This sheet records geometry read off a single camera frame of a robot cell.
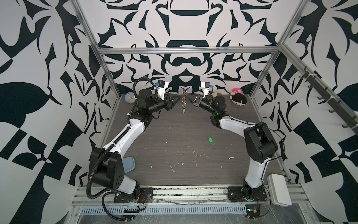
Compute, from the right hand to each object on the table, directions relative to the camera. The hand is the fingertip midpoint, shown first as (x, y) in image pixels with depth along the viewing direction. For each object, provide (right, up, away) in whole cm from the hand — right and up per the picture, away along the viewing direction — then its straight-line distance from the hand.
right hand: (186, 94), depth 76 cm
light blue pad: (-33, -40, +6) cm, 52 cm away
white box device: (+47, -49, -5) cm, 68 cm away
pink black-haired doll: (+42, +2, +33) cm, 53 cm away
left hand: (-4, +1, -3) cm, 5 cm away
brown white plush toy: (+27, +5, +42) cm, 50 cm away
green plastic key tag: (+17, -29, +17) cm, 38 cm away
